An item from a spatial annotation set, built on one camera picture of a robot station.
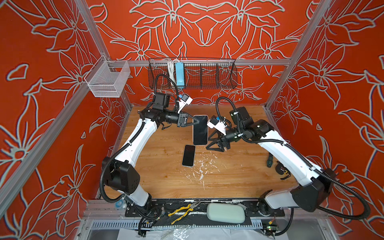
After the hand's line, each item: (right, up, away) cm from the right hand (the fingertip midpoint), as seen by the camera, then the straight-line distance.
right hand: (206, 142), depth 67 cm
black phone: (-3, +6, 0) cm, 6 cm away
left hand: (-4, +10, 0) cm, 11 cm away
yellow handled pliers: (-7, -33, +6) cm, 34 cm away
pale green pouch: (+12, -34, +3) cm, 36 cm away
